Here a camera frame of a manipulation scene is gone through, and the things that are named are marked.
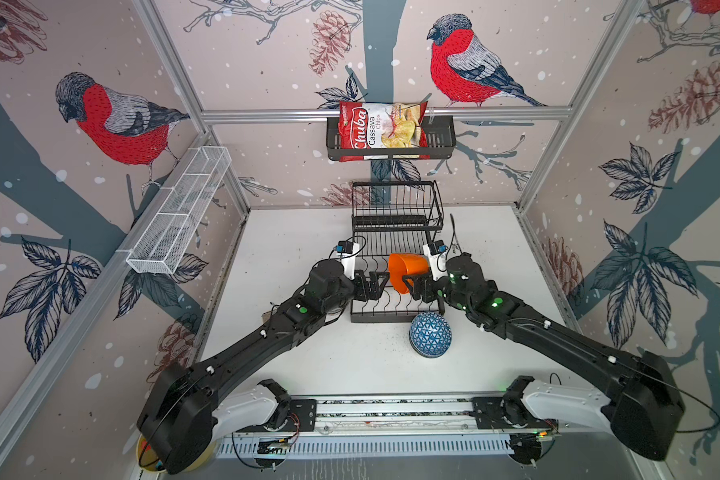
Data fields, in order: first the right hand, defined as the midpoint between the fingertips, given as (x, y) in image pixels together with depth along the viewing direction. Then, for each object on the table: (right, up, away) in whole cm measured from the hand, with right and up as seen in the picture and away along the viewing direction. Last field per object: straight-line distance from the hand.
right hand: (409, 278), depth 79 cm
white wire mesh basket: (-62, +18, -1) cm, 65 cm away
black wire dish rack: (-1, +18, +35) cm, 39 cm away
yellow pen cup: (-42, -20, -38) cm, 60 cm away
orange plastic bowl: (-1, +4, -3) cm, 5 cm away
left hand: (-9, +2, -4) cm, 10 cm away
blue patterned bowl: (+7, -17, +4) cm, 18 cm away
